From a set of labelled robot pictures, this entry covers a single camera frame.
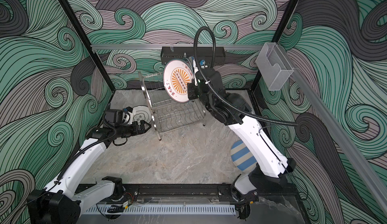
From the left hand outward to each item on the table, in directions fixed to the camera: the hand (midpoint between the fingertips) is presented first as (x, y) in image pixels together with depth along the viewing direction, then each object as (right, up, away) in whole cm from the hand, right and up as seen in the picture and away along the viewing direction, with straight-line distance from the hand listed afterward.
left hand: (145, 126), depth 79 cm
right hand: (+26, +22, -19) cm, 39 cm away
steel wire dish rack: (+8, +5, +23) cm, 25 cm away
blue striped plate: (+54, -19, +7) cm, 58 cm away
